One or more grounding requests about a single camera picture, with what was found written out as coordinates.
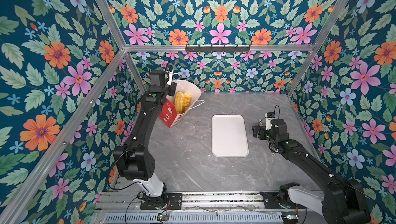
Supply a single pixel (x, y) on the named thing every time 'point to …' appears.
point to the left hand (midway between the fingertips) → (170, 76)
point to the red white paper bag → (186, 86)
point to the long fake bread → (178, 102)
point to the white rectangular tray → (229, 135)
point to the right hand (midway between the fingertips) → (260, 126)
